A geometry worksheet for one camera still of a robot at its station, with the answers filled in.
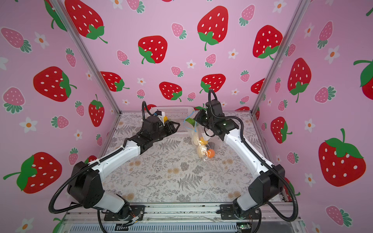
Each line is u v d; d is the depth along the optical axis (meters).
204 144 0.89
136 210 0.75
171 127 0.73
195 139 0.90
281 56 0.86
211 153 0.88
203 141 0.88
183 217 0.73
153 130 0.64
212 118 0.57
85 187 0.43
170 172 0.88
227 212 0.73
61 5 0.68
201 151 0.88
